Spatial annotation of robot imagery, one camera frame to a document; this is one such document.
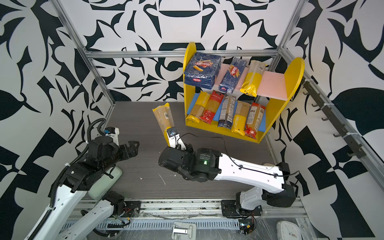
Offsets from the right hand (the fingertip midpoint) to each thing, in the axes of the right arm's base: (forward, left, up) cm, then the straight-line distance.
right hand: (172, 149), depth 62 cm
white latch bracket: (-26, -4, -28) cm, 38 cm away
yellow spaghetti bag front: (+32, -38, -14) cm, 52 cm away
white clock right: (-26, -49, -28) cm, 62 cm away
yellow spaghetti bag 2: (+40, -14, -14) cm, 45 cm away
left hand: (+6, +20, -4) cm, 22 cm away
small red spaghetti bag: (+26, -45, -14) cm, 54 cm away
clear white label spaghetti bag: (+31, -29, -14) cm, 45 cm away
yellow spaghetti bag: (+13, +4, +4) cm, 15 cm away
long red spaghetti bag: (+37, -20, -15) cm, 45 cm away
